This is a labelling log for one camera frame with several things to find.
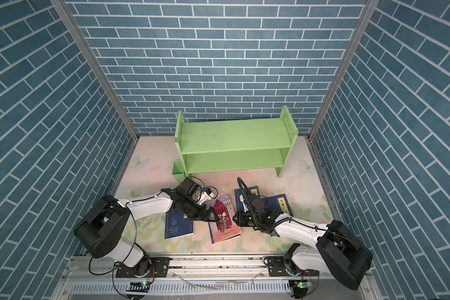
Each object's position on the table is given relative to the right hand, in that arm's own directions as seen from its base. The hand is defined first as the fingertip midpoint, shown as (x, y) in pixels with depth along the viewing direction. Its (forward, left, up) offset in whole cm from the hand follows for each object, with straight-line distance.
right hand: (231, 217), depth 84 cm
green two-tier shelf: (+23, +5, +23) cm, 33 cm away
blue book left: (-5, +25, -2) cm, 26 cm away
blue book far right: (+10, -23, -3) cm, 25 cm away
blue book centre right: (+8, -3, -3) cm, 9 cm away
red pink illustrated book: (-4, +2, -2) cm, 5 cm away
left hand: (-2, +8, +1) cm, 9 cm away
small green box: (+23, +32, +1) cm, 39 cm away
